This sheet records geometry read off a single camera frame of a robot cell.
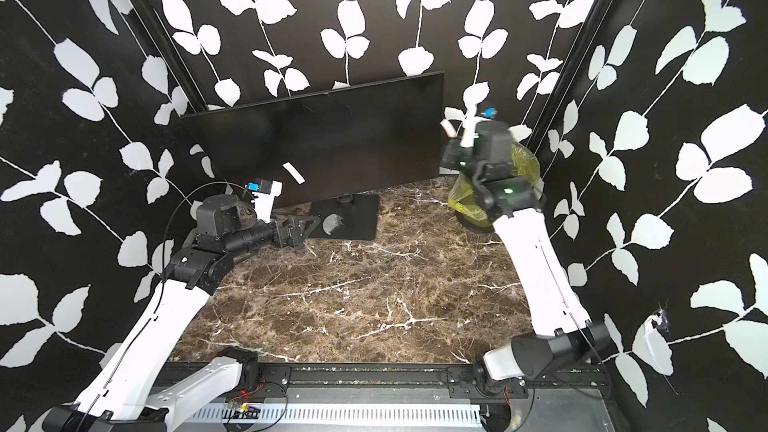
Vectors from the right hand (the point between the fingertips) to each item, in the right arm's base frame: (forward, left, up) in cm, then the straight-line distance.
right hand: (447, 140), depth 69 cm
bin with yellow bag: (0, -10, -28) cm, 30 cm away
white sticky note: (+2, +41, -13) cm, 43 cm away
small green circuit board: (-49, +50, -42) cm, 82 cm away
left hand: (-14, +33, -11) cm, 38 cm away
